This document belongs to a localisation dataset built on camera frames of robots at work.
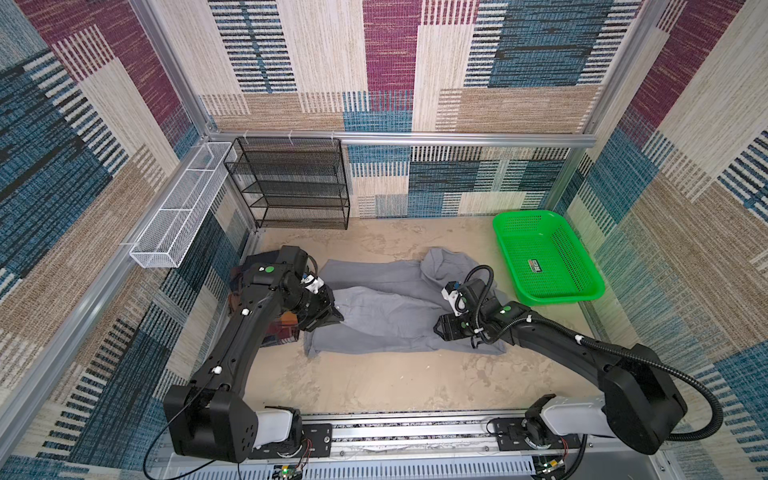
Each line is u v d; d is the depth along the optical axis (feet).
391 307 2.79
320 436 2.44
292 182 3.63
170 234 2.34
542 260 3.46
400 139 3.17
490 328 2.03
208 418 1.27
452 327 2.45
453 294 2.57
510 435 2.40
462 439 2.45
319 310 2.17
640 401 1.36
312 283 2.20
